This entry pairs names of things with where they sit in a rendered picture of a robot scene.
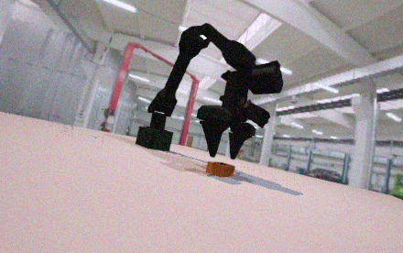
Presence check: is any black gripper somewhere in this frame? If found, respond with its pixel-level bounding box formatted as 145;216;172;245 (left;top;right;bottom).
196;90;256;160

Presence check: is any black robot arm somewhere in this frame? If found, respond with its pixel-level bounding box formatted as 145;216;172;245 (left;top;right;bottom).
147;23;283;131

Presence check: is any orange block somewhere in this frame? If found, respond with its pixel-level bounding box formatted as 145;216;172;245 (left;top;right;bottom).
206;161;234;177

